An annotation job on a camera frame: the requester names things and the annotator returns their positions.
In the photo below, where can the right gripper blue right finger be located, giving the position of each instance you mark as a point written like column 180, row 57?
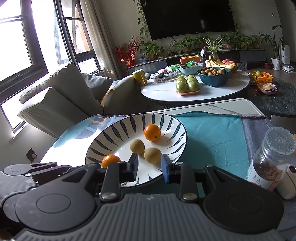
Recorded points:
column 181, row 174

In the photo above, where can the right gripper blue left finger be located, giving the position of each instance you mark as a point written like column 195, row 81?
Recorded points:
column 110, row 178

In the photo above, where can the brown kiwi fruit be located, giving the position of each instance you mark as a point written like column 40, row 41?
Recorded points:
column 152, row 155
column 137, row 146

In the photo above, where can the brown kiwi fruit front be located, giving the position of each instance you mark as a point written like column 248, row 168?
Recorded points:
column 152, row 155

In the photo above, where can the small orange mandarin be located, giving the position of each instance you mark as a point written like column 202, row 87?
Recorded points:
column 152, row 132

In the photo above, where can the striped white ceramic plate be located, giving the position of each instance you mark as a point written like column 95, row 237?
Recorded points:
column 116, row 138

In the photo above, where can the teal patterned tablecloth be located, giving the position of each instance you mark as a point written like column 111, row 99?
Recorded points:
column 228, row 207

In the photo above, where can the white round coffee table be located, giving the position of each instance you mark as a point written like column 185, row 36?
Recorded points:
column 176, row 93

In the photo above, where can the clear jar with nuts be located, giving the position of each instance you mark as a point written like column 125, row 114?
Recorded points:
column 269, row 164

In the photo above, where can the beige sofa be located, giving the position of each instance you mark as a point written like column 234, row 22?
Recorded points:
column 63, row 99

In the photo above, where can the green apples on tray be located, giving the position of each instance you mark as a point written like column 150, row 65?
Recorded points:
column 187, row 85

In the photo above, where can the grey cushion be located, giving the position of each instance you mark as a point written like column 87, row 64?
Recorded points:
column 98, row 85

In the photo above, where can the yellow tin can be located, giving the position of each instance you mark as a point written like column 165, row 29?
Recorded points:
column 140, row 77

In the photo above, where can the glass dish with snacks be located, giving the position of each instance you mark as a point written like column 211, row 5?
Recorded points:
column 165, row 77

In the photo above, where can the blue bowl of kiwis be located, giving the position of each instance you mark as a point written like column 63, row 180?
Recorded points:
column 214, row 79

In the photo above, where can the white small round device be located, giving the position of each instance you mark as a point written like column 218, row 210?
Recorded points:
column 287, row 185

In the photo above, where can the light blue rectangular dish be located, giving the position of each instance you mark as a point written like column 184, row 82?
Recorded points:
column 191, row 70

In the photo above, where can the banana bunch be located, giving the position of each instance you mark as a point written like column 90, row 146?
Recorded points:
column 212, row 62

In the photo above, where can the orange box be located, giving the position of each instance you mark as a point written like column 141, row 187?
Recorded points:
column 184, row 60

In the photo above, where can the pink snack dish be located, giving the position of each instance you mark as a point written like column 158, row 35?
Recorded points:
column 267, row 88

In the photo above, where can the red flower decoration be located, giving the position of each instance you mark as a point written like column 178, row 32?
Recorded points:
column 126, row 53

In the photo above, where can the dark round stone table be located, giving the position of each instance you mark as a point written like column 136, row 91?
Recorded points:
column 281, row 103

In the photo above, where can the yellow fruit basket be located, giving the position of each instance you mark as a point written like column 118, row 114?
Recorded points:
column 261, row 77

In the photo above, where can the spider plant in vase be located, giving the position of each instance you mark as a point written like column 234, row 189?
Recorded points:
column 214, row 46

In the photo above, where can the robot vacuum dock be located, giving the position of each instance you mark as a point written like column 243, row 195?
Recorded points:
column 287, row 68

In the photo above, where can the white air purifier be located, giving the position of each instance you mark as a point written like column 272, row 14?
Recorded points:
column 285, row 54

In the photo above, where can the tall plant in white pot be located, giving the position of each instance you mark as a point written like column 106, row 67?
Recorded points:
column 276, row 44

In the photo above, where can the black wall television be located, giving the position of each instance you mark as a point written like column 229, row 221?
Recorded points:
column 175, row 18

